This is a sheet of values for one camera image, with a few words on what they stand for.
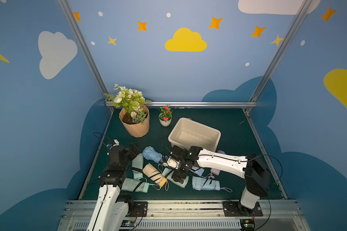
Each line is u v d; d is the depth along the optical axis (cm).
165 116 99
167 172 85
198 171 85
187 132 104
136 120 93
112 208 48
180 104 130
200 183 80
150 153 90
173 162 72
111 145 67
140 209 76
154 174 84
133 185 79
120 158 56
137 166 88
